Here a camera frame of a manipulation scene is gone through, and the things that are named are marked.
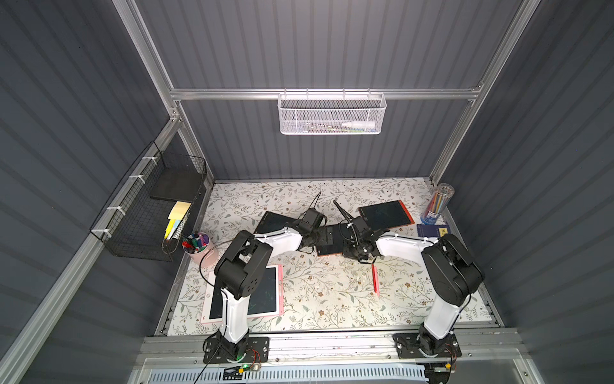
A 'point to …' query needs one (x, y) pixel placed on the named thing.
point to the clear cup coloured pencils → (438, 201)
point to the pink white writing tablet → (267, 300)
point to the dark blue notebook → (428, 230)
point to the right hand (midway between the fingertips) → (346, 251)
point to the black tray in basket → (177, 184)
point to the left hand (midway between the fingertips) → (327, 239)
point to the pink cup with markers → (197, 245)
